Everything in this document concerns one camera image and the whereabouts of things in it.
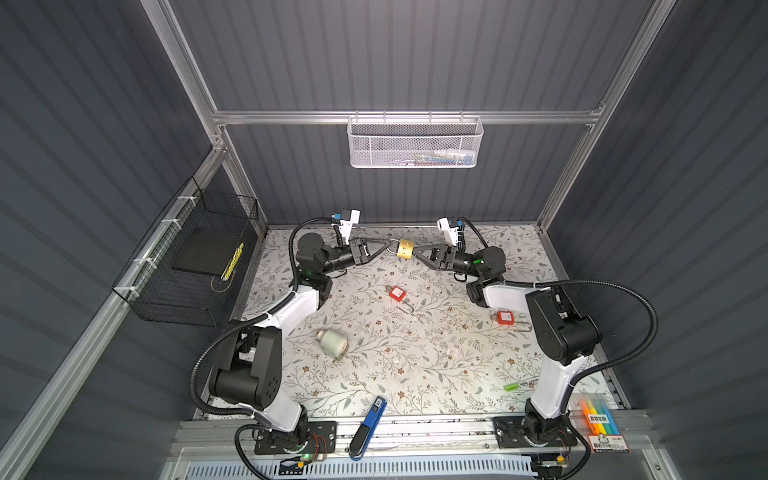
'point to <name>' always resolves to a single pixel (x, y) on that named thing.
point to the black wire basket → (159, 293)
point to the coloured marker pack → (605, 437)
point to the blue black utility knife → (363, 438)
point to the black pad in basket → (206, 251)
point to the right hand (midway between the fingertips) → (417, 261)
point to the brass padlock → (405, 249)
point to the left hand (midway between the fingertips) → (391, 245)
